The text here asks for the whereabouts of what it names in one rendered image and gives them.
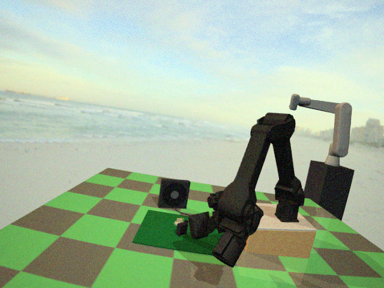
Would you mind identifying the green circuit board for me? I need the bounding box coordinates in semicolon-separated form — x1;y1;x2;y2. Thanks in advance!
132;210;224;256

